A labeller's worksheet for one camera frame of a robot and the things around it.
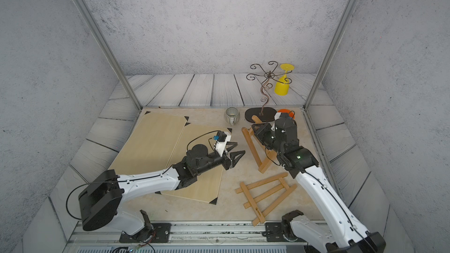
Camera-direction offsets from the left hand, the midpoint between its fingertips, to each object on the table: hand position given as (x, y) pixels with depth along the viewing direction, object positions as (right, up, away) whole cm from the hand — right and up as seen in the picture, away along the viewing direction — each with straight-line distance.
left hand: (243, 150), depth 71 cm
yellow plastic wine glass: (+25, +30, +32) cm, 51 cm away
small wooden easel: (+9, -4, +8) cm, 12 cm away
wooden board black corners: (-51, -2, +31) cm, 59 cm away
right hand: (+3, +10, -1) cm, 11 cm away
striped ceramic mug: (-4, +15, +41) cm, 44 cm away
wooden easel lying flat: (+11, -23, +12) cm, 28 cm away
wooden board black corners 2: (-17, -21, +14) cm, 30 cm away
